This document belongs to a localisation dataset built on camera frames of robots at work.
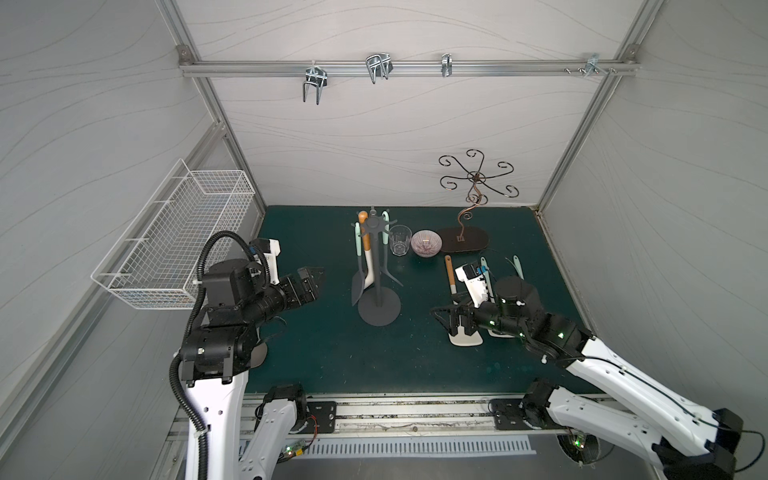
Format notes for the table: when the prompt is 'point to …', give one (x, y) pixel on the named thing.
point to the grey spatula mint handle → (517, 265)
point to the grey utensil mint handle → (386, 242)
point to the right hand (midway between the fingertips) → (442, 303)
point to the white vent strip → (420, 446)
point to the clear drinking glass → (400, 239)
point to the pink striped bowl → (426, 243)
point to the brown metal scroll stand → (470, 239)
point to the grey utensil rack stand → (380, 305)
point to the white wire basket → (158, 256)
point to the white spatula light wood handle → (461, 338)
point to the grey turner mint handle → (358, 283)
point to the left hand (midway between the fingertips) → (309, 275)
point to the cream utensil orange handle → (368, 279)
